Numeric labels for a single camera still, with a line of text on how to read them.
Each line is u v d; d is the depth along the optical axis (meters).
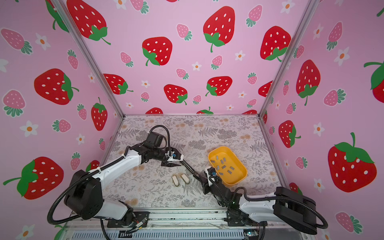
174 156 0.67
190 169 0.90
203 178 0.79
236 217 0.74
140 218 0.74
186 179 0.85
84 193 0.42
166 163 0.72
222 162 0.95
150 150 0.63
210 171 0.68
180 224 0.73
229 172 0.90
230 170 0.90
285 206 0.48
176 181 0.84
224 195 0.59
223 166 0.93
